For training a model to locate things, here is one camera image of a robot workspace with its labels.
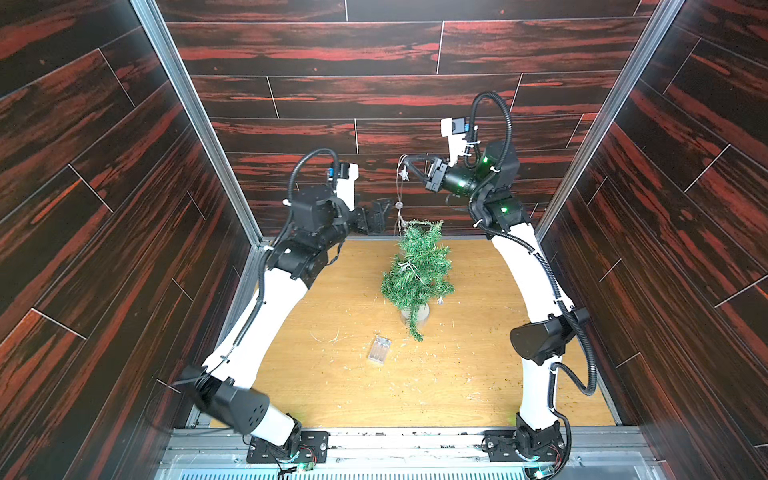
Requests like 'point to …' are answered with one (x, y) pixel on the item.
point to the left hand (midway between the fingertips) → (378, 199)
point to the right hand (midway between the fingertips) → (411, 156)
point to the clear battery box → (379, 349)
